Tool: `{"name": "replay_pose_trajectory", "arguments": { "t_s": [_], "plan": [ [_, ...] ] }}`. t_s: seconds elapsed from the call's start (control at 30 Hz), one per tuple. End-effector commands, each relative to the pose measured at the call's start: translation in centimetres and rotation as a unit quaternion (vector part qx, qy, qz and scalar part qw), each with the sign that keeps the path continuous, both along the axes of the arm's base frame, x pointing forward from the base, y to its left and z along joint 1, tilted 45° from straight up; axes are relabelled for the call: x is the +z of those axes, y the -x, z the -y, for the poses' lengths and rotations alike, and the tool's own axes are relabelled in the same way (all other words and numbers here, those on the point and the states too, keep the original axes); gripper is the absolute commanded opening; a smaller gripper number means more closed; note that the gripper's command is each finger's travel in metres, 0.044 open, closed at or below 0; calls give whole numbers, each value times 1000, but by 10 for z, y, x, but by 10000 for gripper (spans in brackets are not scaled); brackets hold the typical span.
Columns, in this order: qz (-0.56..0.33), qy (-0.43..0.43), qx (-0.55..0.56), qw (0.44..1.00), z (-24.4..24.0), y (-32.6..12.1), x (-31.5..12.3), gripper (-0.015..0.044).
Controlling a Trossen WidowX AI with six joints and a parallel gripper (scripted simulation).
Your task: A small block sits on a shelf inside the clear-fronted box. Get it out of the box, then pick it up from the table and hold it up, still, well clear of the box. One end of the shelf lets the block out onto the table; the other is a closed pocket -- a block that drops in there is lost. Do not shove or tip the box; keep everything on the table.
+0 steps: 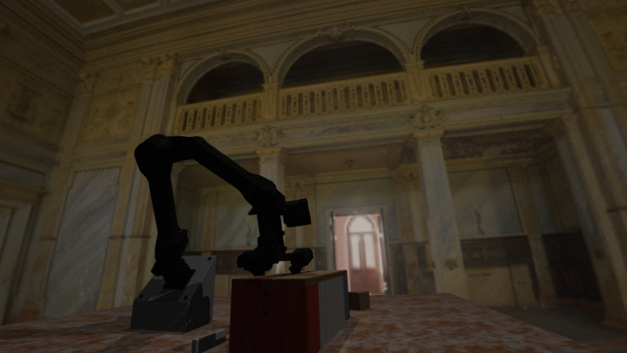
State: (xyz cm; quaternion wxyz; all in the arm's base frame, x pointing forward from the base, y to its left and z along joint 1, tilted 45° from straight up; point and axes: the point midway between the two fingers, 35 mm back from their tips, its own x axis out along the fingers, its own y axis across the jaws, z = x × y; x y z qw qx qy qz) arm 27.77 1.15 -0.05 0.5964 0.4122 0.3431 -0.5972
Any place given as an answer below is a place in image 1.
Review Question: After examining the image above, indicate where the tan cardboard box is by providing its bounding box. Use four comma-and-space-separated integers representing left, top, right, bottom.
348, 290, 371, 310

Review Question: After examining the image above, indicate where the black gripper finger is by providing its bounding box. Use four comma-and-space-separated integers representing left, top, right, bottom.
289, 265, 303, 275
244, 267, 265, 276

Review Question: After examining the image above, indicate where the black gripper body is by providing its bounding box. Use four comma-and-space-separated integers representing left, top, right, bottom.
236, 229, 314, 268

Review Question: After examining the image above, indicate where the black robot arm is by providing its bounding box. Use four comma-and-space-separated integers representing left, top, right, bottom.
135, 134, 311, 290

